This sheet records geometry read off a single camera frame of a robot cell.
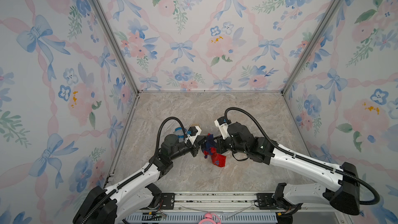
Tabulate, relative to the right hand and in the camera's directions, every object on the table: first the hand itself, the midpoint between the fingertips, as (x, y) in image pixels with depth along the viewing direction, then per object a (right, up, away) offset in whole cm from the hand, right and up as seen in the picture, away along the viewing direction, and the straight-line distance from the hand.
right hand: (210, 140), depth 72 cm
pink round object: (-1, -35, -2) cm, 35 cm away
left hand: (-2, +1, +3) cm, 3 cm away
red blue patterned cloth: (-1, -3, -1) cm, 3 cm away
